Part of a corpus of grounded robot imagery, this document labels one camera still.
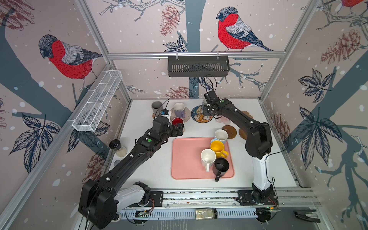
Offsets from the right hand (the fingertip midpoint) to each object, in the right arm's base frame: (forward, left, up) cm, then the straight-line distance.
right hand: (205, 110), depth 96 cm
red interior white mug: (-4, +19, -6) cm, 21 cm away
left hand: (-17, +16, +9) cm, 24 cm away
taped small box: (-57, +2, -9) cm, 57 cm away
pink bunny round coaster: (+2, +14, -13) cm, 19 cm away
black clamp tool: (-54, -46, -13) cm, 72 cm away
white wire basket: (-22, +61, +18) cm, 67 cm away
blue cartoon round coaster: (+6, +5, -13) cm, 16 cm away
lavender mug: (+10, +20, -10) cm, 24 cm away
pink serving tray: (-29, +12, -14) cm, 34 cm away
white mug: (-29, -1, -11) cm, 31 cm away
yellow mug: (-21, -8, -11) cm, 25 cm away
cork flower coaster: (+10, -35, -14) cm, 39 cm away
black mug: (-33, -8, -13) cm, 37 cm away
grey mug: (+3, +35, -3) cm, 36 cm away
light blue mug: (-6, +1, +7) cm, 10 cm away
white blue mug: (-14, -10, -9) cm, 19 cm away
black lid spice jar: (-26, +54, -3) cm, 60 cm away
